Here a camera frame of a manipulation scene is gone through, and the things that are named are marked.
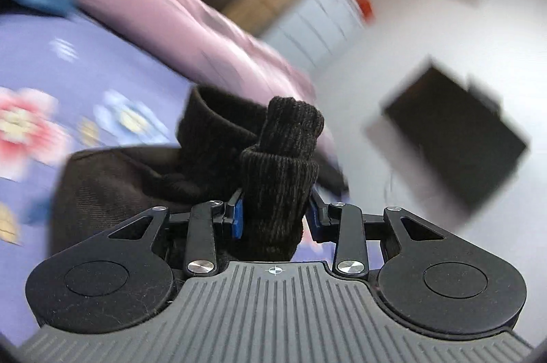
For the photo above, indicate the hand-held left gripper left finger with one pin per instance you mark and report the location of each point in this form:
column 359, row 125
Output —
column 237, row 217

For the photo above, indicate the dark brown pants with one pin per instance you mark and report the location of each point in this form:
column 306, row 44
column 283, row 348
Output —
column 273, row 158

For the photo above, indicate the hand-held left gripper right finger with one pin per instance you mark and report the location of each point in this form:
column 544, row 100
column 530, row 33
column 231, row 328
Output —
column 315, row 217

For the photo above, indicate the black wall television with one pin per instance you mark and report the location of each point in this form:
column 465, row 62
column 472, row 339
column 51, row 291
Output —
column 453, row 141

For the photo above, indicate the white drawer cabinet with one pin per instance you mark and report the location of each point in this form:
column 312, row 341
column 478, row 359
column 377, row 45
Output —
column 312, row 25

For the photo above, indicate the red item on cabinet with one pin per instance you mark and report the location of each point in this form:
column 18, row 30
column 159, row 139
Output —
column 362, row 6

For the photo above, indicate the pink quilt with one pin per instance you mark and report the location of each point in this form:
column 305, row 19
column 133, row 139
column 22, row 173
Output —
column 179, row 21

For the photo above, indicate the purple floral bed sheet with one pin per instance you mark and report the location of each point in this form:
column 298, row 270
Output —
column 64, row 98

